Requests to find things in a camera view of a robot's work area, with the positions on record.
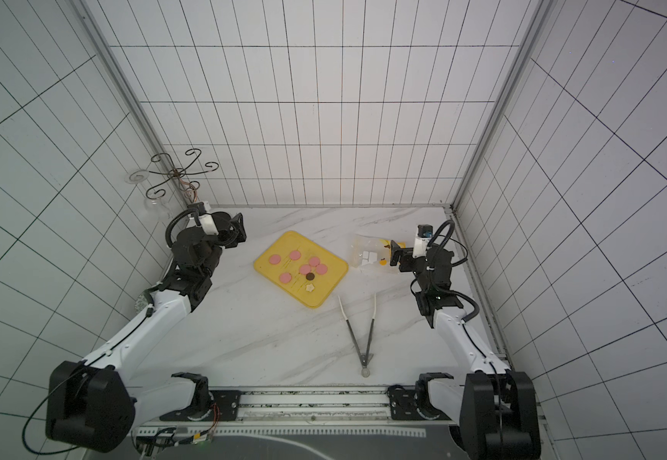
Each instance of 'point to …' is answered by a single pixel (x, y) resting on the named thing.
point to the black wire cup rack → (190, 187)
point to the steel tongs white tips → (363, 359)
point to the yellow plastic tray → (308, 270)
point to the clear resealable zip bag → (369, 252)
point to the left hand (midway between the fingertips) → (228, 221)
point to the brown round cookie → (310, 276)
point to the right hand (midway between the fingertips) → (411, 236)
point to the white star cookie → (310, 287)
